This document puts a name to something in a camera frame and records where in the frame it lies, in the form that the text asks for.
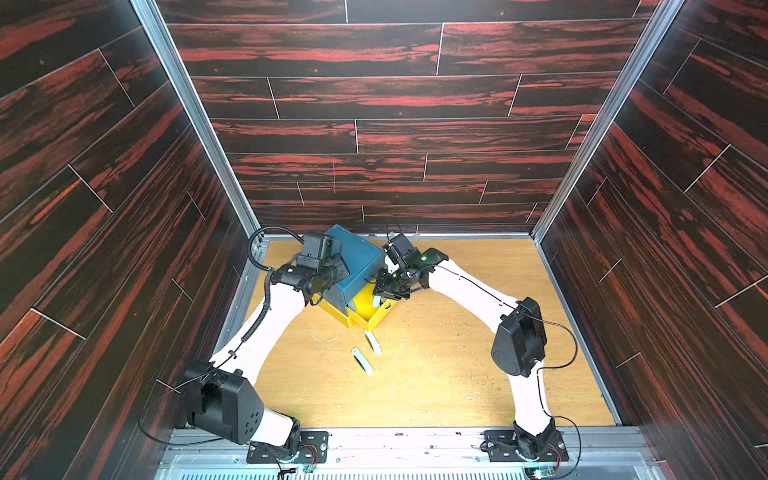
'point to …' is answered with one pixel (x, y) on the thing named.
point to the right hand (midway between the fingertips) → (379, 289)
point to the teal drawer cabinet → (365, 262)
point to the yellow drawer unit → (352, 318)
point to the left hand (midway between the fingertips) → (347, 267)
